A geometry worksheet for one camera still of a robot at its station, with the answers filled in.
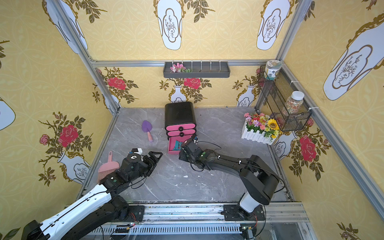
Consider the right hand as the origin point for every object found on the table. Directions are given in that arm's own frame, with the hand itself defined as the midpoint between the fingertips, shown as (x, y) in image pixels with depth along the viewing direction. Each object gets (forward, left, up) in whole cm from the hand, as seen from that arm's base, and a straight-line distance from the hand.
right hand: (184, 150), depth 88 cm
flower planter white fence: (+14, -44, +6) cm, 47 cm away
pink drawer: (+11, +3, +7) cm, 13 cm away
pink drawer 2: (+9, +10, -5) cm, 14 cm away
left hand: (-7, +14, +6) cm, 17 cm away
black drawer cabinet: (+14, +3, +11) cm, 18 cm away
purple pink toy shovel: (+22, +31, -8) cm, 39 cm away
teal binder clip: (+6, +5, -6) cm, 10 cm away
